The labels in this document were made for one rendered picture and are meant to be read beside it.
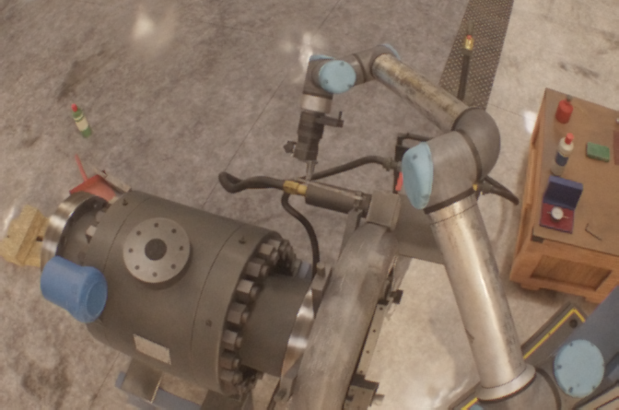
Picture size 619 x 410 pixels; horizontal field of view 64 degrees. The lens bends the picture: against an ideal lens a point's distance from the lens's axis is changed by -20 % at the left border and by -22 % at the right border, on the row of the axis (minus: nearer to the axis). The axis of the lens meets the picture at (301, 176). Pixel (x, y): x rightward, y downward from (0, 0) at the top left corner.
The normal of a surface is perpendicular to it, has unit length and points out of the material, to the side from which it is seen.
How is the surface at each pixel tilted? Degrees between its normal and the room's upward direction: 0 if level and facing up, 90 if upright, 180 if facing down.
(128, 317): 44
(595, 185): 0
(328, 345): 19
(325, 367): 28
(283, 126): 0
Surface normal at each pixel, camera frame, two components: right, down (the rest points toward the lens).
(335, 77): 0.16, 0.22
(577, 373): 0.00, -0.58
